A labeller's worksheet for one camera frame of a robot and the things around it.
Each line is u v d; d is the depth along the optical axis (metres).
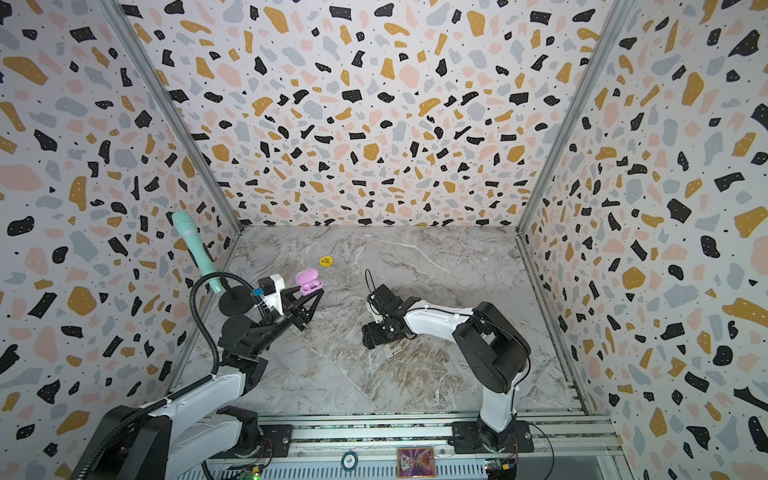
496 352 0.48
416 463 0.70
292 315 0.67
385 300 0.73
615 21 0.73
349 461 0.71
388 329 0.68
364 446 0.73
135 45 0.73
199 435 0.54
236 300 0.97
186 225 0.76
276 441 0.73
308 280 0.75
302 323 0.69
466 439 0.74
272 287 0.65
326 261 1.10
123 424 0.41
